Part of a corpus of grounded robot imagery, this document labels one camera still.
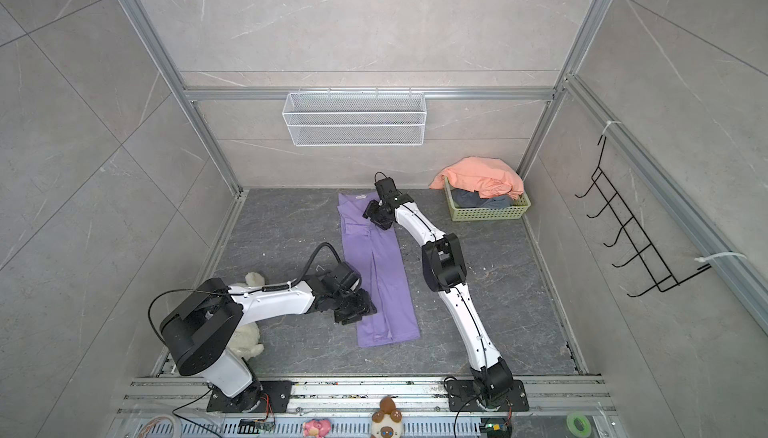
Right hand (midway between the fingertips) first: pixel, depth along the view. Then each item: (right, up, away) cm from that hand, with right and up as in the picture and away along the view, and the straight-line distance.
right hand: (367, 215), depth 109 cm
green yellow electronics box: (+34, -51, -39) cm, 72 cm away
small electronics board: (-25, -52, -37) cm, 69 cm away
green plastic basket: (+54, +1, -2) cm, 54 cm away
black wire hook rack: (+64, +2, -37) cm, 74 cm away
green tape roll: (+54, -50, -39) cm, 83 cm away
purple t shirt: (+5, -18, -13) cm, 22 cm away
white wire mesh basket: (-4, +33, -9) cm, 34 cm away
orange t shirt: (+45, +14, -1) cm, 47 cm away
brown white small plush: (+8, -48, -41) cm, 64 cm away
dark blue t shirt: (+39, +6, +5) cm, 40 cm away
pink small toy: (-8, -49, -42) cm, 65 cm away
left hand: (+4, -29, -23) cm, 37 cm away
